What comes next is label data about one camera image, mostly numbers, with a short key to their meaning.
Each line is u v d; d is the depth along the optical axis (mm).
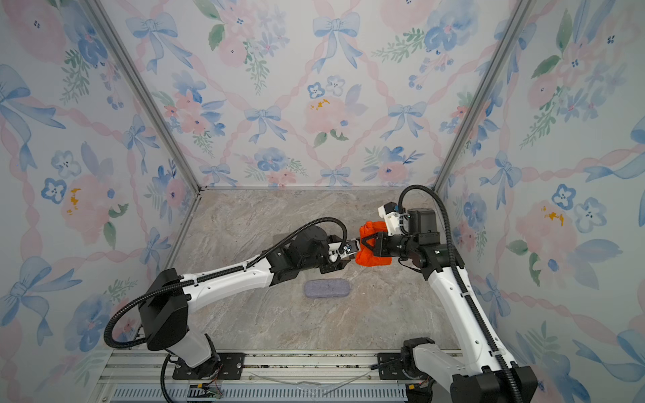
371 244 703
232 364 756
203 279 473
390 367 732
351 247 639
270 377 733
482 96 861
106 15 707
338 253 639
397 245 617
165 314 428
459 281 461
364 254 692
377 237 670
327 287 860
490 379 370
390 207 663
